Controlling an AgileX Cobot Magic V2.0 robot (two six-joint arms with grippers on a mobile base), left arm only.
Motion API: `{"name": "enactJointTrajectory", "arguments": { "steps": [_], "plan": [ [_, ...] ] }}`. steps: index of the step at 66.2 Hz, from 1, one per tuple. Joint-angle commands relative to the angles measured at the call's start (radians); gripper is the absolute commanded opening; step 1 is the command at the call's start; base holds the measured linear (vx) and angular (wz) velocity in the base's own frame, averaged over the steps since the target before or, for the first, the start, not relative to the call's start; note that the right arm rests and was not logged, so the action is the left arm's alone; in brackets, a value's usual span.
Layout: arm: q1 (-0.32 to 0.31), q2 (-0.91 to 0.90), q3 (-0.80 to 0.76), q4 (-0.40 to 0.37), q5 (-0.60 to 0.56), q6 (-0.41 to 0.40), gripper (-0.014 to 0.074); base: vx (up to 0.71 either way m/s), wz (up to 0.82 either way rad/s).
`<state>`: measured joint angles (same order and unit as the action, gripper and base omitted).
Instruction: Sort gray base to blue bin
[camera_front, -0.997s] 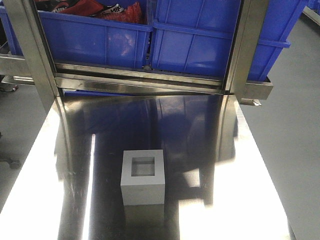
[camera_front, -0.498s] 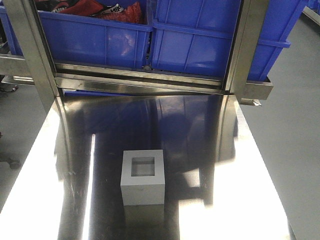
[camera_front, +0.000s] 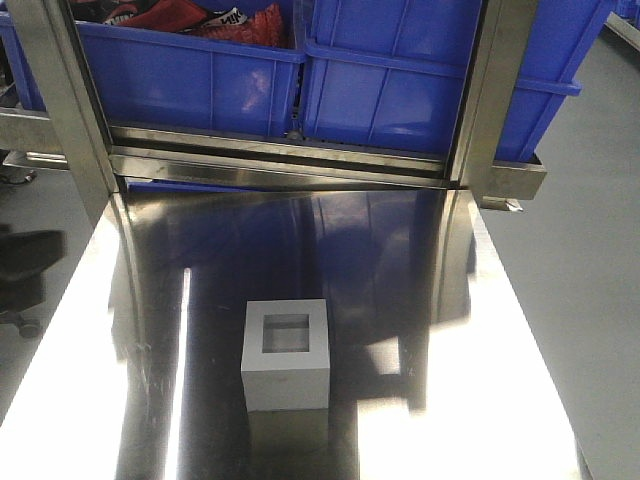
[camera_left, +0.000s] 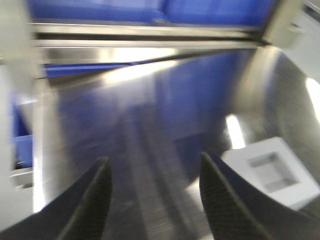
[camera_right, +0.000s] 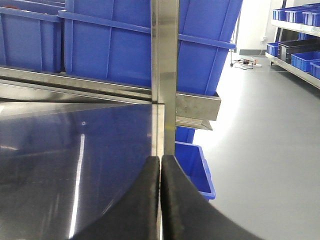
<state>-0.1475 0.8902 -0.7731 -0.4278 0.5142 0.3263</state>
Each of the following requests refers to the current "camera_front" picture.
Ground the red mesh bag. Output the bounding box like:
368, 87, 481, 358
192, 2, 290, 50

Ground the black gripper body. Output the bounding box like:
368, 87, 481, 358
0, 228, 67, 314

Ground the black cable with red plug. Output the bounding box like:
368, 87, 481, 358
0, 168, 39, 187

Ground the black castor base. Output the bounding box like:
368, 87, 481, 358
0, 307, 42, 339

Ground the steel rack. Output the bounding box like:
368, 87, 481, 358
0, 0, 549, 229

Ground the grey block with square hole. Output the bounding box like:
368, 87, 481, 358
240, 298, 332, 412

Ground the red black printed bag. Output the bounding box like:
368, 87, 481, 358
74, 0, 211, 31

